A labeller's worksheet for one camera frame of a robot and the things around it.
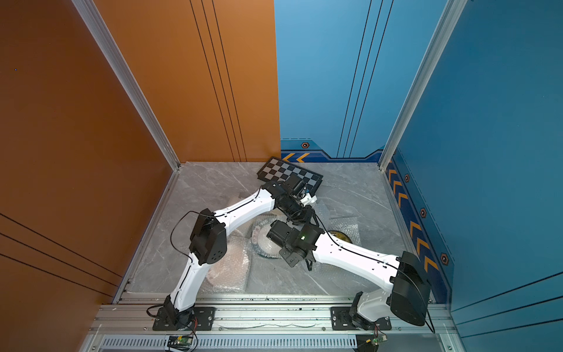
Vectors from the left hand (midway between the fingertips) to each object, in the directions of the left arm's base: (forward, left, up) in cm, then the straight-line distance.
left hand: (316, 223), depth 84 cm
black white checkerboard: (+36, +18, -8) cm, 41 cm away
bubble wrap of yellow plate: (+6, -9, -9) cm, 14 cm away
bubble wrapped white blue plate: (-4, +22, -11) cm, 25 cm away
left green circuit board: (-37, +47, -15) cm, 61 cm away
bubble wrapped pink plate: (-16, +33, -10) cm, 38 cm away
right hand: (-11, +9, -1) cm, 14 cm away
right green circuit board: (-36, -16, -13) cm, 42 cm away
